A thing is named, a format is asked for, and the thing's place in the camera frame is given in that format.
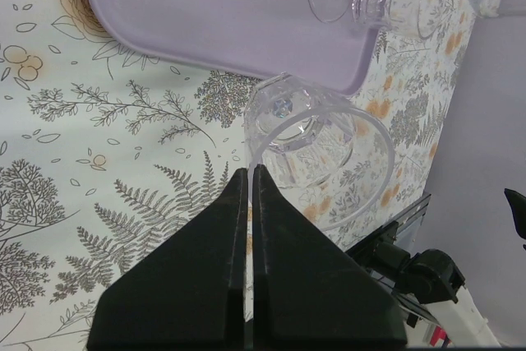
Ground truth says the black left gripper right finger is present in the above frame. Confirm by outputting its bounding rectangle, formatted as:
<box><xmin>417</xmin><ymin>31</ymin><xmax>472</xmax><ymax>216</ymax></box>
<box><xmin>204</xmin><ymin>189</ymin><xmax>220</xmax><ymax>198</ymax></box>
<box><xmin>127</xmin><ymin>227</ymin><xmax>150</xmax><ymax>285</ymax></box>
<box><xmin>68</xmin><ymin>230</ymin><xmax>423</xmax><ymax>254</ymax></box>
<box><xmin>252</xmin><ymin>164</ymin><xmax>407</xmax><ymax>350</ymax></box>

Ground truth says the lilac rectangular plastic tray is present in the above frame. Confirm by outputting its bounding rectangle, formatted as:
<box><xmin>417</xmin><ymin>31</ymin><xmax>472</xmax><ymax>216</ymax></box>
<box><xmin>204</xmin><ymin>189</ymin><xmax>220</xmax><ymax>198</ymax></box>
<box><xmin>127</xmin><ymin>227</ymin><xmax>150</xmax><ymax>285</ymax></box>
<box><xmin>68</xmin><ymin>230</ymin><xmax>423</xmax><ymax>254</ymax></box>
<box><xmin>89</xmin><ymin>0</ymin><xmax>377</xmax><ymax>95</ymax></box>

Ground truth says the floral patterned table mat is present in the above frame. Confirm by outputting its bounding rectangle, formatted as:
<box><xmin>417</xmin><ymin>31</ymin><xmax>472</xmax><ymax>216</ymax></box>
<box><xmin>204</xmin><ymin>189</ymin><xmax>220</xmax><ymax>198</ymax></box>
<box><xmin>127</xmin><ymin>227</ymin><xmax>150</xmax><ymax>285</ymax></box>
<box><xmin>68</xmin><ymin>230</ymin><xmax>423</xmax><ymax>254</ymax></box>
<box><xmin>1</xmin><ymin>0</ymin><xmax>254</xmax><ymax>350</ymax></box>

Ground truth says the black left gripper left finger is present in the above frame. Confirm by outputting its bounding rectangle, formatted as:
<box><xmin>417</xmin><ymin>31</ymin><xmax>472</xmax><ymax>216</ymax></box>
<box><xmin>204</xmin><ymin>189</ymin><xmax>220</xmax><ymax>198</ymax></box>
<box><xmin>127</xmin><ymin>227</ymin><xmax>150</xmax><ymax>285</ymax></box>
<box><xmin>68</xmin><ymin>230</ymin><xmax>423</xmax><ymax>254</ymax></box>
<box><xmin>87</xmin><ymin>169</ymin><xmax>247</xmax><ymax>350</ymax></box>

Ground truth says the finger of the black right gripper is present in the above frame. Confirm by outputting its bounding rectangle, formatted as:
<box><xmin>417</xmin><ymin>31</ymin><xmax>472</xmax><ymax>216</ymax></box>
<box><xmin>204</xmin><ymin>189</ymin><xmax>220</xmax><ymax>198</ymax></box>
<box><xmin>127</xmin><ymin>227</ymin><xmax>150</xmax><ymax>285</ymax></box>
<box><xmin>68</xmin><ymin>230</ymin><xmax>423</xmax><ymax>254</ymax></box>
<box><xmin>504</xmin><ymin>188</ymin><xmax>526</xmax><ymax>239</ymax></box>

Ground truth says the small faceted clear glass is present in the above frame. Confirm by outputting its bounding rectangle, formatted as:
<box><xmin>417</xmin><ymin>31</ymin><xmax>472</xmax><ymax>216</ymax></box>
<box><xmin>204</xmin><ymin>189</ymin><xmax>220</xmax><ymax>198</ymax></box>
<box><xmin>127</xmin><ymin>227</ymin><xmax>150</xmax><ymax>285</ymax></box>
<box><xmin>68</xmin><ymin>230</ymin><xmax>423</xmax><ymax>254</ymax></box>
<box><xmin>243</xmin><ymin>73</ymin><xmax>395</xmax><ymax>231</ymax></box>

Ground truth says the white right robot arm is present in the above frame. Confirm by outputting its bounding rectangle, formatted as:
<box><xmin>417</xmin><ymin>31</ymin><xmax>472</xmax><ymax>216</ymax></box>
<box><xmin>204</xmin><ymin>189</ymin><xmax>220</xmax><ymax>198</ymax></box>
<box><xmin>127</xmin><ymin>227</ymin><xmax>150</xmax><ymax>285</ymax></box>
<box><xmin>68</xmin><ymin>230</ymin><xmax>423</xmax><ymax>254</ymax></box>
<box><xmin>414</xmin><ymin>188</ymin><xmax>525</xmax><ymax>347</ymax></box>

